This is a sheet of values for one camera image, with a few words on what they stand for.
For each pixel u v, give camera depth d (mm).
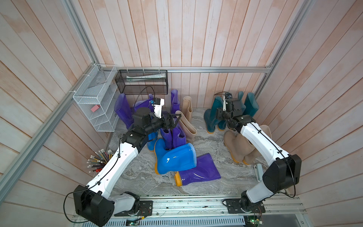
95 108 822
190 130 785
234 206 730
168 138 854
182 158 766
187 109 853
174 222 700
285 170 428
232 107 632
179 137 717
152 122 581
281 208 748
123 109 858
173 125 615
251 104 885
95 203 371
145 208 729
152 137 897
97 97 684
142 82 1066
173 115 613
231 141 947
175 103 1024
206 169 837
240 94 953
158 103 608
